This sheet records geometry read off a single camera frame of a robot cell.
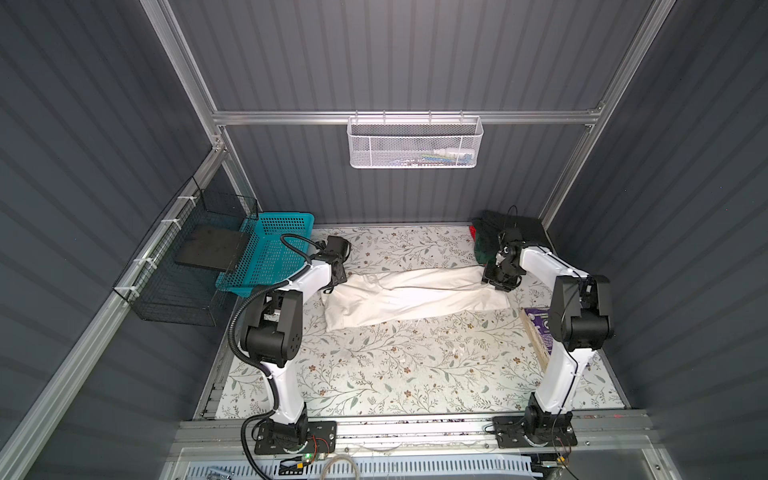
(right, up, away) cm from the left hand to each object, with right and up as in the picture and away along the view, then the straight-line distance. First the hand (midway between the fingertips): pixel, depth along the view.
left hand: (327, 277), depth 99 cm
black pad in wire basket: (-26, +9, -22) cm, 35 cm away
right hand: (+55, -2, 0) cm, 55 cm away
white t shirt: (+21, -6, 0) cm, 22 cm away
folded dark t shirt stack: (+56, +18, +10) cm, 60 cm away
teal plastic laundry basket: (-8, +10, -20) cm, 24 cm away
